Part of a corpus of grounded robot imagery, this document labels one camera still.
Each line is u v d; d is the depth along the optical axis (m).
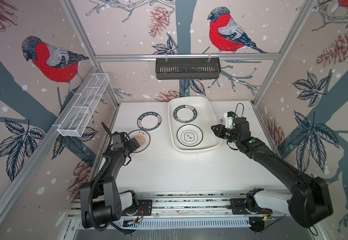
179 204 0.76
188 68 1.04
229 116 0.74
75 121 0.71
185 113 1.13
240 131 0.62
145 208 0.73
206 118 1.11
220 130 0.71
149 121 1.10
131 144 0.81
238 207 0.73
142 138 1.00
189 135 1.00
